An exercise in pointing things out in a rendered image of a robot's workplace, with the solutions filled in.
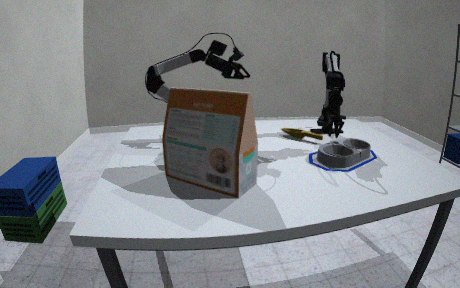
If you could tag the yellow scoop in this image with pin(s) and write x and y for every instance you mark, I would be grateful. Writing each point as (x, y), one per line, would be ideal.
(300, 134)

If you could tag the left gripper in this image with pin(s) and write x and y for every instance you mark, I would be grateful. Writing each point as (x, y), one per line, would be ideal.
(335, 113)

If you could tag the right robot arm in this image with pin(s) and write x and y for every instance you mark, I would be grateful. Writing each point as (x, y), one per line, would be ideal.
(155, 86)

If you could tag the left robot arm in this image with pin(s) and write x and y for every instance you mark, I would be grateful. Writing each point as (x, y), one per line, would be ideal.
(333, 80)

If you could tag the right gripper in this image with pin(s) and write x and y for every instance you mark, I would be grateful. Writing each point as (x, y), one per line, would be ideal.
(230, 65)

